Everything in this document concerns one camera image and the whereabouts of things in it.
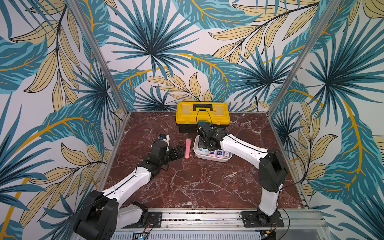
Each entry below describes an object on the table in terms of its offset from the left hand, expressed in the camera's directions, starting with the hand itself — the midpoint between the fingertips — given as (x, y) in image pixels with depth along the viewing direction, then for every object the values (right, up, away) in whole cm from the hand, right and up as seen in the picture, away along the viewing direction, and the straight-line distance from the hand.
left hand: (179, 151), depth 84 cm
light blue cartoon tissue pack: (+14, -1, +3) cm, 14 cm away
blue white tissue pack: (+25, -3, +9) cm, 26 cm away
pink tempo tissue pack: (+20, -2, +8) cm, 21 cm away
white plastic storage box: (+16, -5, +6) cm, 18 cm away
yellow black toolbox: (+5, +22, +13) cm, 26 cm away
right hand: (+14, +4, +5) cm, 15 cm away
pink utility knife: (+5, 0, +15) cm, 15 cm away
